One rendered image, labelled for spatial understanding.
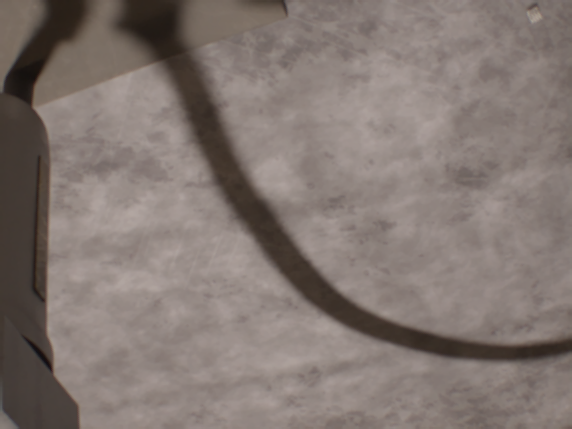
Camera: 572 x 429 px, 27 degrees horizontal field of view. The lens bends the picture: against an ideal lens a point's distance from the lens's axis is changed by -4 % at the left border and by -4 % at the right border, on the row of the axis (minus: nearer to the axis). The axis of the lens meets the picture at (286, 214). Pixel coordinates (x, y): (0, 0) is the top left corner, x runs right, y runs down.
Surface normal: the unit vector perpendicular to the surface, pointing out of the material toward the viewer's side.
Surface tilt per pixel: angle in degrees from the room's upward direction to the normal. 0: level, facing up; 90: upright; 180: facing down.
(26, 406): 90
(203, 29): 0
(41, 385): 90
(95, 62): 0
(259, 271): 0
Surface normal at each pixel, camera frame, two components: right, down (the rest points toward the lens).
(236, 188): 0.11, 0.71
